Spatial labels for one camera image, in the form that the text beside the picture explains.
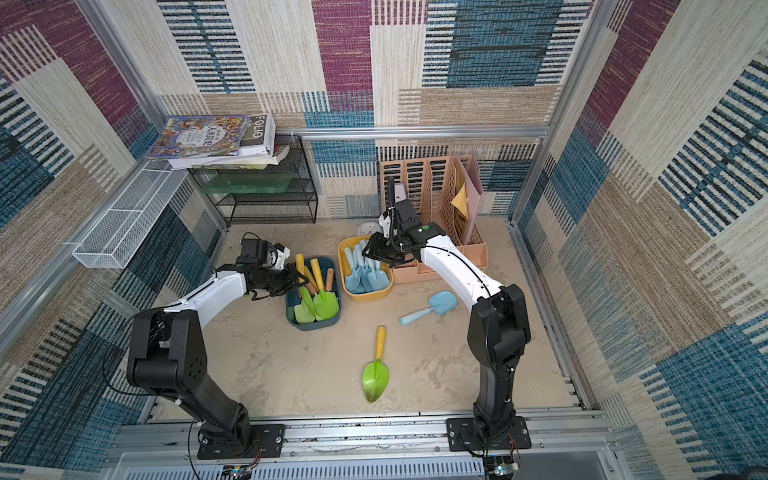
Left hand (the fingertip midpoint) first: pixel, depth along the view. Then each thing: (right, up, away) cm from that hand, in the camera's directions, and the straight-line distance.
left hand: (305, 279), depth 92 cm
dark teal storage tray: (-5, -7, +4) cm, 9 cm away
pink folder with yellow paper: (+49, +26, -2) cm, 56 cm away
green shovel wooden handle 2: (-2, -11, +2) cm, 11 cm away
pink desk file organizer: (+39, +30, +7) cm, 50 cm away
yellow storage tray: (+10, +1, +7) cm, 13 cm away
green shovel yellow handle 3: (+22, -25, -11) cm, 35 cm away
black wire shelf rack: (-8, +27, +3) cm, 28 cm away
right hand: (+19, +8, -6) cm, 21 cm away
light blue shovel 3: (+16, -1, +10) cm, 19 cm away
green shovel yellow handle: (+1, -4, -5) cm, 7 cm away
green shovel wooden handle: (+6, -1, +7) cm, 9 cm away
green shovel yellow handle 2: (+6, -8, +1) cm, 10 cm away
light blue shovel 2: (+14, 0, +7) cm, 15 cm away
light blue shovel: (+22, -1, +7) cm, 23 cm away
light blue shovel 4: (+42, -8, +4) cm, 43 cm away
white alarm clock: (+18, +17, +23) cm, 34 cm away
